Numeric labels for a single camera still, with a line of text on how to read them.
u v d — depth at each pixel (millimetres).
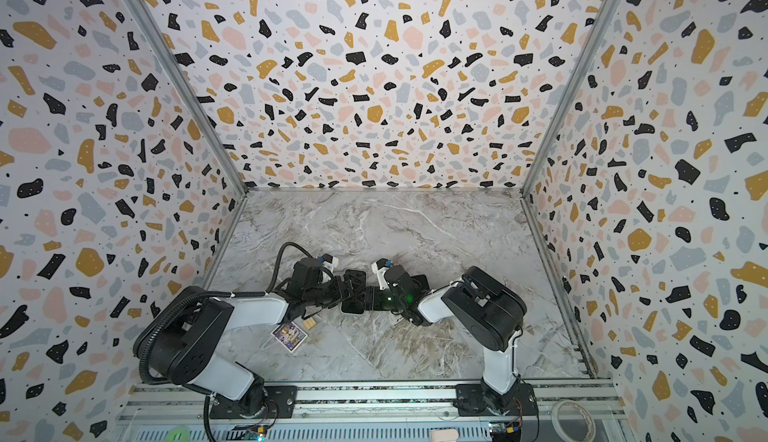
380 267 861
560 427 699
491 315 511
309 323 856
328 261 860
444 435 687
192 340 444
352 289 817
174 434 698
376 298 810
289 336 833
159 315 829
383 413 731
